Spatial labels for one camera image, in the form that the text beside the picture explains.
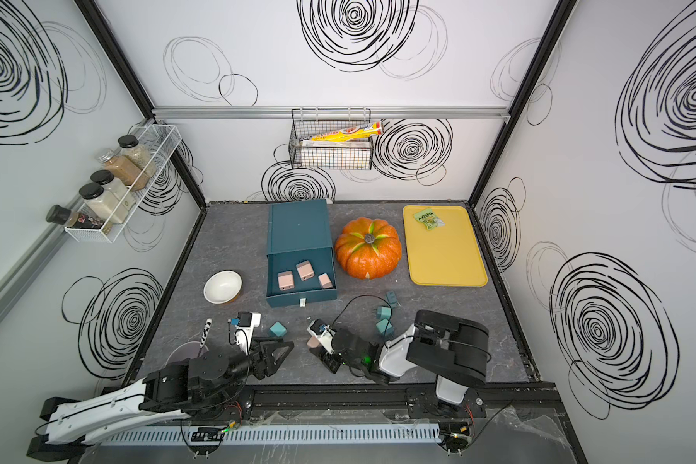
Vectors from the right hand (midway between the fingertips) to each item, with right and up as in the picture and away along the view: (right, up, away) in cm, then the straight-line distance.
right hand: (316, 344), depth 83 cm
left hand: (-5, +5, -14) cm, 15 cm away
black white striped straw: (-29, +6, -6) cm, 30 cm away
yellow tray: (+45, +24, +21) cm, 55 cm away
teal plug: (-12, +4, +2) cm, 12 cm away
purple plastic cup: (-34, +1, -6) cm, 35 cm away
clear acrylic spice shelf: (-53, +63, +13) cm, 83 cm away
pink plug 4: (+3, +20, -6) cm, 21 cm away
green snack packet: (+41, +38, +32) cm, 64 cm away
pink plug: (-3, +22, -2) cm, 22 cm away
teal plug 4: (+20, +4, +2) cm, 21 cm away
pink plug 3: (-1, +2, -2) cm, 3 cm away
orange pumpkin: (+16, +27, +8) cm, 33 cm away
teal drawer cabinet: (-5, +25, +1) cm, 26 cm away
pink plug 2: (-8, +19, -5) cm, 22 cm away
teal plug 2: (+23, +12, +6) cm, 27 cm away
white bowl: (-32, +14, +10) cm, 37 cm away
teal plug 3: (+20, +8, +3) cm, 22 cm away
